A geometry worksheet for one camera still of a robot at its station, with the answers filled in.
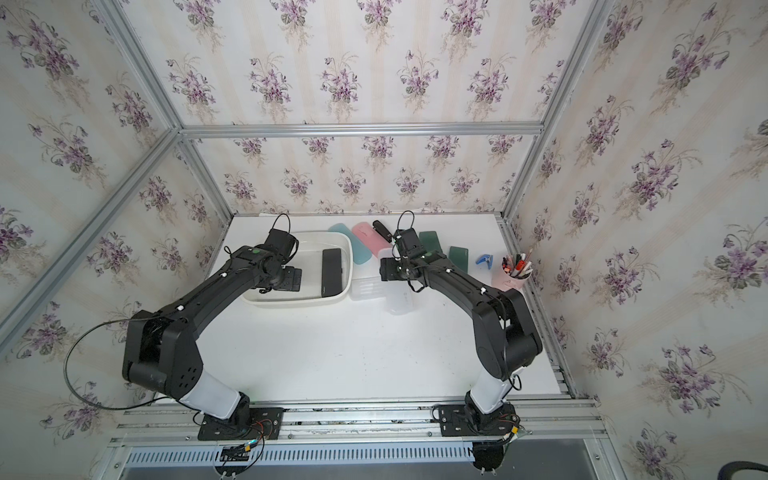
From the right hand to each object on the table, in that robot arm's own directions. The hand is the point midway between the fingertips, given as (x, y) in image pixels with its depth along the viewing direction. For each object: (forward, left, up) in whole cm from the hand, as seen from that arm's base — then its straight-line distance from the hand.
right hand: (394, 270), depth 91 cm
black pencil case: (0, +21, -8) cm, 22 cm away
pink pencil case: (+21, +9, -10) cm, 25 cm away
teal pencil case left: (+14, +12, -10) cm, 21 cm away
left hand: (-6, +33, +1) cm, 34 cm away
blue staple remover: (+12, -33, -9) cm, 36 cm away
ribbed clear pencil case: (-2, +9, -7) cm, 12 cm away
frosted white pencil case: (-8, -2, 0) cm, 9 cm away
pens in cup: (+3, -39, -1) cm, 39 cm away
